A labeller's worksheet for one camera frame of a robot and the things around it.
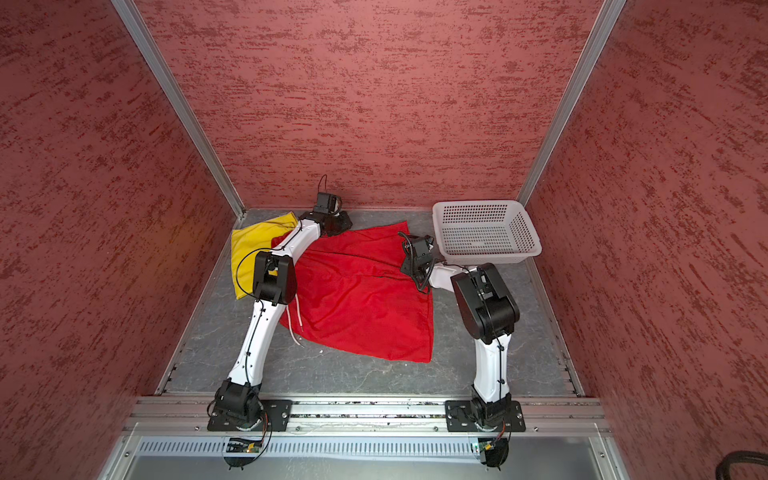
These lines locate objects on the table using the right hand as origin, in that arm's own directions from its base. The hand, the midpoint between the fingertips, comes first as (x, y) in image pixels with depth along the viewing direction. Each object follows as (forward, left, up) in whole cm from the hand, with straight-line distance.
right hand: (406, 269), depth 103 cm
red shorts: (-10, +18, +3) cm, 21 cm away
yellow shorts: (+11, +57, +5) cm, 58 cm away
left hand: (+20, +21, +2) cm, 29 cm away
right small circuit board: (-52, -16, -2) cm, 54 cm away
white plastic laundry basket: (+16, -31, +1) cm, 35 cm away
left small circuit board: (-50, +43, -2) cm, 66 cm away
